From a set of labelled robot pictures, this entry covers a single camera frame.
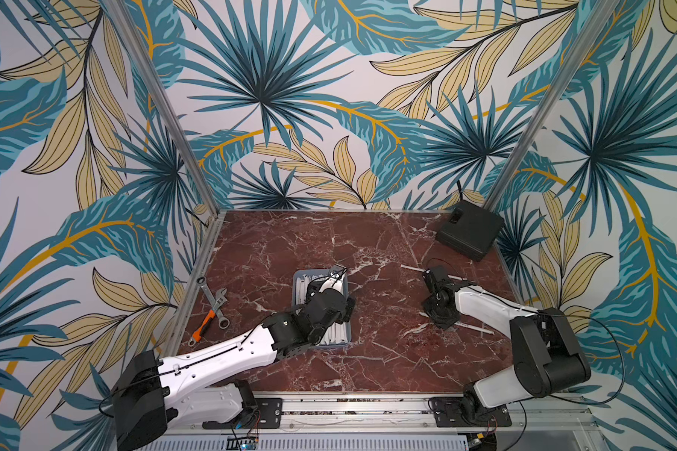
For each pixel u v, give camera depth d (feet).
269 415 2.38
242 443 2.35
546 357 1.46
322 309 1.75
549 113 2.86
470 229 3.45
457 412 2.41
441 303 2.21
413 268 3.37
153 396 1.27
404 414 2.46
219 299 3.04
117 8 2.18
